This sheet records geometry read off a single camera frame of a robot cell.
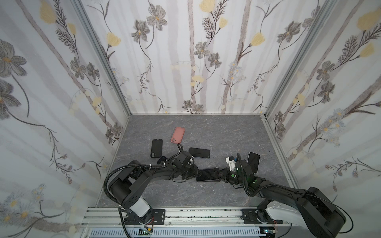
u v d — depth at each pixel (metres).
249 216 0.73
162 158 0.96
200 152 0.98
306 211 0.42
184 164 0.74
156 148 1.02
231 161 0.81
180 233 0.70
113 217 0.75
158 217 0.73
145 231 0.72
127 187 0.45
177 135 1.08
